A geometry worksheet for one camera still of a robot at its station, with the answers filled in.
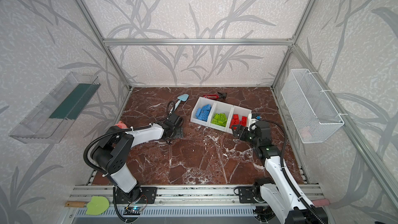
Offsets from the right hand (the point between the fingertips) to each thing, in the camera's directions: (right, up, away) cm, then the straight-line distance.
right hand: (237, 123), depth 83 cm
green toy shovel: (-67, -37, -12) cm, 77 cm away
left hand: (-35, -5, +13) cm, 37 cm away
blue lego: (-18, +3, +16) cm, 25 cm away
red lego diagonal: (0, -2, +13) cm, 13 cm away
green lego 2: (-7, 0, +13) cm, 15 cm away
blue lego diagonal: (-22, +5, +21) cm, 31 cm away
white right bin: (+5, +2, +18) cm, 19 cm away
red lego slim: (+7, -2, +14) cm, 15 cm away
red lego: (+7, 0, +15) cm, 17 cm away
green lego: (-10, 0, +14) cm, 18 cm away
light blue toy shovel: (-34, +14, +29) cm, 47 cm away
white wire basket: (+27, +6, -21) cm, 35 cm away
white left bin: (-21, +11, +23) cm, 33 cm away
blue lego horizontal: (-17, +7, +21) cm, 28 cm away
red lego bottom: (+2, +1, +16) cm, 16 cm away
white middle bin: (-7, +8, +19) cm, 22 cm away
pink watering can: (-65, -2, +5) cm, 65 cm away
